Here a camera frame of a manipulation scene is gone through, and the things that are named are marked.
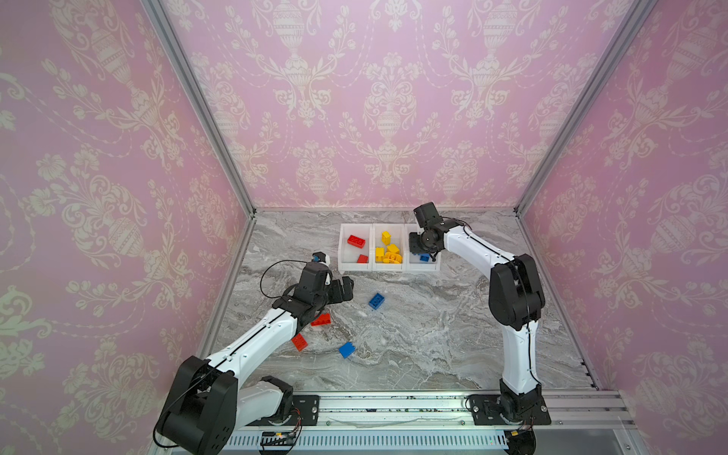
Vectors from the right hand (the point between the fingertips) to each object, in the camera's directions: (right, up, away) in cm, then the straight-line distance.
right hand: (417, 243), depth 100 cm
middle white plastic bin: (-6, +2, +11) cm, 12 cm away
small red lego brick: (-20, -6, +4) cm, 21 cm away
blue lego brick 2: (-15, -19, -6) cm, 24 cm away
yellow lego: (-11, +2, +9) cm, 14 cm away
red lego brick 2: (-30, -20, -23) cm, 43 cm away
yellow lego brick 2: (-13, -4, +4) cm, 14 cm away
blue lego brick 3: (-24, -31, -14) cm, 42 cm away
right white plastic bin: (+2, -7, +3) cm, 8 cm away
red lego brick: (-22, 0, +8) cm, 23 cm away
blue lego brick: (+3, -5, +3) cm, 7 cm away
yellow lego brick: (-8, -2, +6) cm, 10 cm away
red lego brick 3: (-38, -29, -15) cm, 50 cm away
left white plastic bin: (-25, -4, +7) cm, 26 cm away
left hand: (-25, -12, -14) cm, 31 cm away
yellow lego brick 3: (-9, -5, +2) cm, 10 cm away
